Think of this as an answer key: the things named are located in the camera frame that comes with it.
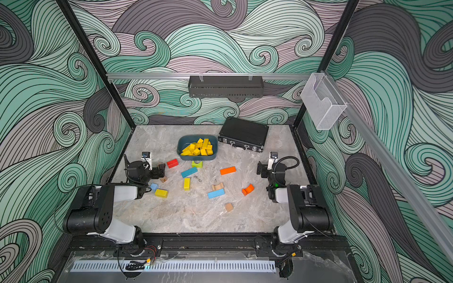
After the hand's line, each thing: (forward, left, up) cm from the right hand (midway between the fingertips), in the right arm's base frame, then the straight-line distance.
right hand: (267, 161), depth 94 cm
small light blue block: (-13, +59, -2) cm, 61 cm away
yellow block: (+10, +45, -4) cm, 46 cm away
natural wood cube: (-22, +22, -5) cm, 32 cm away
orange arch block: (-13, +11, -6) cm, 18 cm away
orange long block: (-2, +24, -7) cm, 25 cm away
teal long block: (-3, +45, -7) cm, 45 cm away
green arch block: (+1, +37, -4) cm, 38 cm away
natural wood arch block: (-12, +28, -6) cm, 31 cm away
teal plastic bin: (+14, +40, -4) cm, 43 cm away
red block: (+2, +54, -4) cm, 54 cm away
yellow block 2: (-15, +56, -4) cm, 58 cm away
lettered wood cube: (-8, +56, -4) cm, 57 cm away
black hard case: (+24, +12, -3) cm, 26 cm away
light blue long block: (-14, +28, -7) cm, 32 cm away
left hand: (0, +61, 0) cm, 61 cm away
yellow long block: (+11, +32, -2) cm, 34 cm away
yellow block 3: (-11, +43, -4) cm, 45 cm away
